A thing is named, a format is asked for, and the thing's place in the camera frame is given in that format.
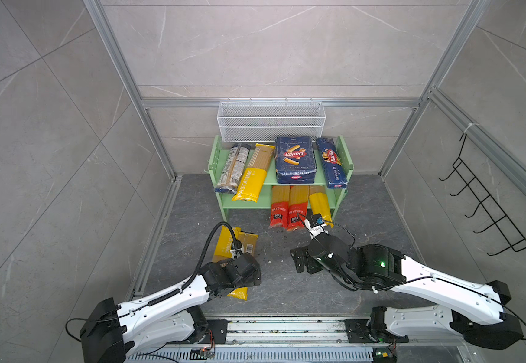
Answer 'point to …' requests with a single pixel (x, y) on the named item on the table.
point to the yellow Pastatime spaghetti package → (252, 181)
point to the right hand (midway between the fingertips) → (305, 249)
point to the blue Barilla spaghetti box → (335, 172)
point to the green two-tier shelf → (335, 197)
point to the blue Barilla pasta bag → (295, 159)
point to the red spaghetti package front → (298, 206)
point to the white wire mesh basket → (245, 122)
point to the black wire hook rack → (504, 229)
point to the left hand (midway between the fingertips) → (253, 271)
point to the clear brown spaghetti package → (233, 167)
